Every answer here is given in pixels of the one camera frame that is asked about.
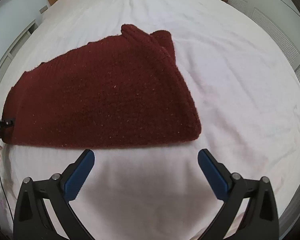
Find white shelf unit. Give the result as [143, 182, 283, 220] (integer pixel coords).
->
[0, 20, 38, 83]

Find white wardrobe doors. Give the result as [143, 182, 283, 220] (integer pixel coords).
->
[228, 0, 300, 82]

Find black cable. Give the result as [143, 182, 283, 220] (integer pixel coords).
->
[0, 167, 15, 222]

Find dark red knitted sweater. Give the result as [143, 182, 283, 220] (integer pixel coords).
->
[2, 24, 202, 148]

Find left wall switch plate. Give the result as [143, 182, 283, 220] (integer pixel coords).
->
[39, 5, 48, 14]

